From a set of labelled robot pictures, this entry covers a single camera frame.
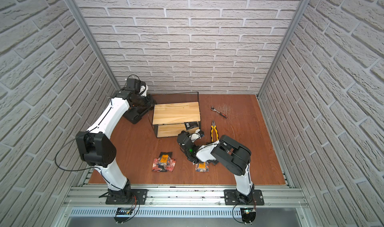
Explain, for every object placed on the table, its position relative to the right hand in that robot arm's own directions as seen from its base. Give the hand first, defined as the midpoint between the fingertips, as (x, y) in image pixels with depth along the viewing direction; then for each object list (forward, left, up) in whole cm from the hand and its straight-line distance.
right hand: (181, 130), depth 92 cm
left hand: (+13, +14, +15) cm, 24 cm away
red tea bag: (-18, +5, -6) cm, 20 cm away
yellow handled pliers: (+4, -22, -6) cm, 23 cm away
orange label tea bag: (-22, -12, -6) cm, 25 cm away
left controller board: (-41, +30, -9) cm, 51 cm away
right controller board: (-45, -32, -7) cm, 56 cm away
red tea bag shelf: (-20, +15, -6) cm, 26 cm away
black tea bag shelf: (+6, -5, -5) cm, 9 cm away
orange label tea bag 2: (-15, +10, -5) cm, 19 cm away
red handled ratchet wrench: (+20, -24, -6) cm, 32 cm away
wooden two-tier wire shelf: (+8, +7, +8) cm, 13 cm away
